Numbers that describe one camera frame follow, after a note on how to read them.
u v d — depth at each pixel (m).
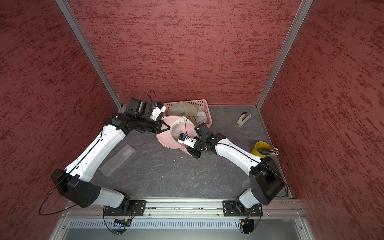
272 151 0.76
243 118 1.10
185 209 0.75
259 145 0.88
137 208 0.74
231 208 0.74
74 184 0.38
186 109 1.10
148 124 0.63
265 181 0.43
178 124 0.79
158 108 0.67
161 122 0.65
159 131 0.63
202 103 1.17
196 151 0.72
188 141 0.70
